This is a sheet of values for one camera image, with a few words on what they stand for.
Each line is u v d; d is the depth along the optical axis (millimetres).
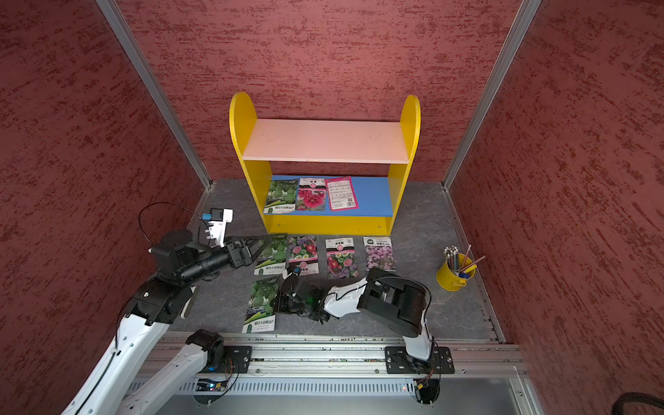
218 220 577
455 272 825
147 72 831
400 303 493
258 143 775
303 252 974
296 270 810
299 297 664
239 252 548
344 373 725
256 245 1003
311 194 974
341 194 974
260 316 810
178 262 487
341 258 962
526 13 710
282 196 970
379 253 974
